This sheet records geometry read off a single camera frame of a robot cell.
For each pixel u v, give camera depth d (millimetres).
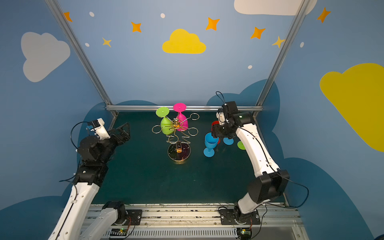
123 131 624
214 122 941
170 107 798
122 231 718
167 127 856
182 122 782
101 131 594
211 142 857
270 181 415
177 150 981
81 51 843
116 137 604
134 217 764
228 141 1052
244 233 733
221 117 731
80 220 434
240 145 1044
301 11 707
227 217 747
